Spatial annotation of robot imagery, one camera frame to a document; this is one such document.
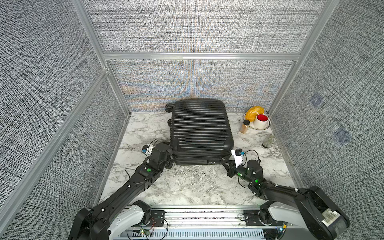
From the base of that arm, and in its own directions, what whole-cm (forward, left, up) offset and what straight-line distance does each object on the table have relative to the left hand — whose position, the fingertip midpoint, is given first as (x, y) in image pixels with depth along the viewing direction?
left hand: (174, 142), depth 80 cm
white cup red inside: (+22, -59, -11) cm, 64 cm away
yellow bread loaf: (+32, -55, -13) cm, 65 cm away
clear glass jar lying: (+6, -57, -10) cm, 59 cm away
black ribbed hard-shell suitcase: (+5, -14, +2) cm, 15 cm away
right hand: (-6, -26, -7) cm, 27 cm away
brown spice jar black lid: (+19, -47, -12) cm, 52 cm away
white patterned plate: (+25, -55, -17) cm, 63 cm away
